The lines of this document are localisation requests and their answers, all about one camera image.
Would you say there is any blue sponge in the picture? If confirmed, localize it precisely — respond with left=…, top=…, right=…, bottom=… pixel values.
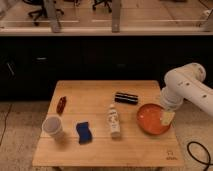
left=76, top=122, right=92, bottom=144

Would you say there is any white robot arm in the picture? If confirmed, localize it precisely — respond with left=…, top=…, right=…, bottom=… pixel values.
left=160, top=63, right=213, bottom=116

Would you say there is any orange ceramic bowl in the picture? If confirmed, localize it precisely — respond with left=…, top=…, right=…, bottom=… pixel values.
left=136, top=103, right=170, bottom=135

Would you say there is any black rectangular case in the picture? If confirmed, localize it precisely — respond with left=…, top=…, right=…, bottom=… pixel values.
left=114, top=92, right=138, bottom=105

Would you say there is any white plastic bottle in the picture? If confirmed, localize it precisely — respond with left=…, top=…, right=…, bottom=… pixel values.
left=108, top=104, right=121, bottom=138

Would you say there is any wooden table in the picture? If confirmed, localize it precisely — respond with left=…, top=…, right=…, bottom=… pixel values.
left=33, top=80, right=183, bottom=167

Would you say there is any dark red snack bar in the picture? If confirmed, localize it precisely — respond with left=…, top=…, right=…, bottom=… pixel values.
left=56, top=97, right=66, bottom=114

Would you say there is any grey paper cup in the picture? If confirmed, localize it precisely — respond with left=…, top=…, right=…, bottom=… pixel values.
left=42, top=116, right=64, bottom=139

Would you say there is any black office chair right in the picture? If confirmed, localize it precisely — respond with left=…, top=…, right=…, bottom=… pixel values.
left=91, top=0, right=113, bottom=14

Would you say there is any black office chair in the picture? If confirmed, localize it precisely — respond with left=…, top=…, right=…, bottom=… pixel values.
left=22, top=0, right=65, bottom=26
left=91, top=0, right=113, bottom=14

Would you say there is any dark low cabinet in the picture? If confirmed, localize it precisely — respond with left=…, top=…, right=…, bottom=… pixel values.
left=0, top=36, right=213, bottom=101

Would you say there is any black office chair left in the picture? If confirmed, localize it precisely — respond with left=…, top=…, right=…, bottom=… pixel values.
left=22, top=0, right=65, bottom=26

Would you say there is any black cable on floor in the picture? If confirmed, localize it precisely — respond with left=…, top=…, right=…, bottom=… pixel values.
left=186, top=140, right=213, bottom=171

